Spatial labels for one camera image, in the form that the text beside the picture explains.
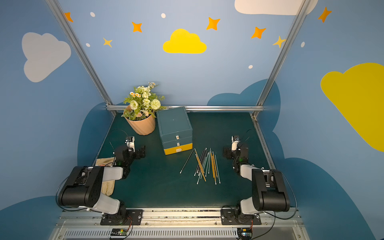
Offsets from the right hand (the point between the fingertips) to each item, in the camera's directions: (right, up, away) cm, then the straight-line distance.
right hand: (234, 145), depth 95 cm
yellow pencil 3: (-13, -14, -2) cm, 19 cm away
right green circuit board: (-1, -41, -22) cm, 47 cm away
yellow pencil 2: (-15, -6, +3) cm, 16 cm away
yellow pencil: (-22, -12, -2) cm, 26 cm away
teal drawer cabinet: (-37, +10, -13) cm, 40 cm away
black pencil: (-22, -11, -2) cm, 25 cm away
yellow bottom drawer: (-36, -3, 0) cm, 37 cm away
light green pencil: (-17, -6, +3) cm, 18 cm away
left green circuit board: (-63, -40, -24) cm, 78 cm away
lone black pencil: (-31, -10, 0) cm, 32 cm away
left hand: (-63, +1, -1) cm, 63 cm away
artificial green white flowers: (-56, +26, -9) cm, 63 cm away
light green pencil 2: (-11, -15, -4) cm, 19 cm away
